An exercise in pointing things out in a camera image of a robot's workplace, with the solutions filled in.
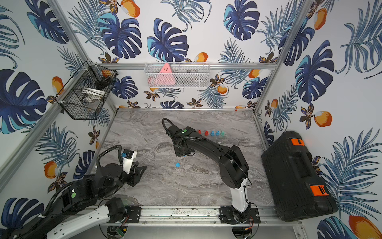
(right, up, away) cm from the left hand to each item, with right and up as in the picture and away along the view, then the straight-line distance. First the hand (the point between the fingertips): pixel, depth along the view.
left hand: (142, 164), depth 67 cm
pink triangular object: (+6, +47, +24) cm, 53 cm away
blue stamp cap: (+13, -7, +26) cm, 30 cm away
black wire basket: (-41, +49, +31) cm, 71 cm away
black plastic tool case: (+67, -11, -5) cm, 68 cm away
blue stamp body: (+41, +12, +39) cm, 58 cm away
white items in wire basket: (-32, +34, +13) cm, 49 cm away
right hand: (+17, +2, +20) cm, 27 cm away
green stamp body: (+44, +12, +39) cm, 60 cm away
